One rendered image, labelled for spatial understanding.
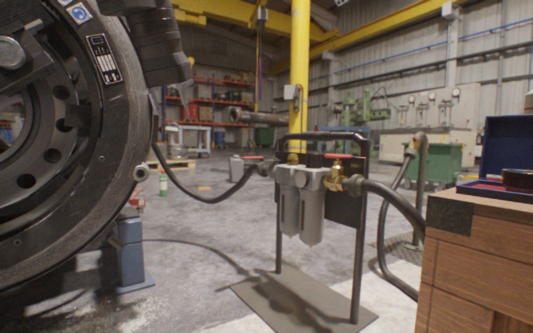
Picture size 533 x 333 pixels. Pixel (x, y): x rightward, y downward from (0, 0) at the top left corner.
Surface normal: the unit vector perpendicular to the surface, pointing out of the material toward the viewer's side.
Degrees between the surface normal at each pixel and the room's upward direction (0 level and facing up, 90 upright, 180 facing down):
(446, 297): 90
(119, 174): 91
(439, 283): 90
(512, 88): 90
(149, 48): 122
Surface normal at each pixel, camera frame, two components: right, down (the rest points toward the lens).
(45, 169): 0.59, 0.09
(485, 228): -0.80, 0.04
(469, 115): -0.94, 0.02
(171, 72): -0.13, 0.49
